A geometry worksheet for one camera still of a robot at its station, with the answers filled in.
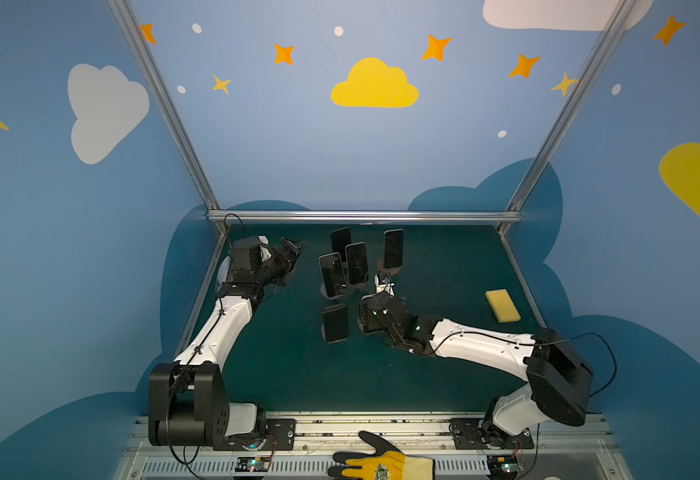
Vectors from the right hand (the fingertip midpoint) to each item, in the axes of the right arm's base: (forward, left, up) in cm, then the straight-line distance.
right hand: (375, 299), depth 85 cm
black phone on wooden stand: (+23, -6, 0) cm, 23 cm away
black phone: (-8, +11, -3) cm, 14 cm away
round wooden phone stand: (+18, -2, -6) cm, 19 cm away
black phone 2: (+24, +12, -1) cm, 27 cm away
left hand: (+8, +20, +11) cm, 24 cm away
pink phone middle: (+16, +6, -3) cm, 17 cm away
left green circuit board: (-40, +28, -13) cm, 50 cm away
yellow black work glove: (-38, -4, -11) cm, 39 cm away
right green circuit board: (-36, -32, -15) cm, 51 cm away
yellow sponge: (+8, -44, -14) cm, 47 cm away
